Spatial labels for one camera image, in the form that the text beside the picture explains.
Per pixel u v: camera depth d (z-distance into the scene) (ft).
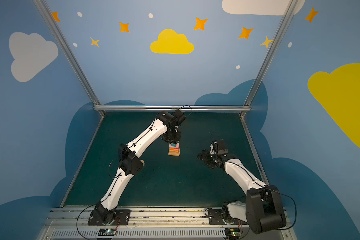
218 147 2.26
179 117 2.39
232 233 2.35
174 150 3.13
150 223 2.40
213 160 2.43
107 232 2.31
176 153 3.21
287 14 2.35
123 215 2.46
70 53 2.78
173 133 2.46
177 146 3.03
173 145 2.92
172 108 5.29
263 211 1.36
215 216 2.46
